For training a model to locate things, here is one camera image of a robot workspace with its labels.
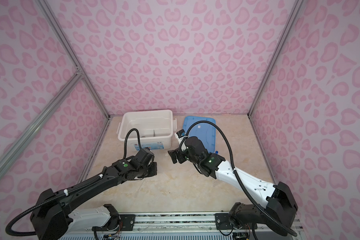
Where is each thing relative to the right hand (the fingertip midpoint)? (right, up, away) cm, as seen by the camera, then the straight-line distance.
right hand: (176, 146), depth 75 cm
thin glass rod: (-21, -25, +9) cm, 34 cm away
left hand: (-10, -12, +6) cm, 17 cm away
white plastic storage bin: (-17, +8, +35) cm, 39 cm away
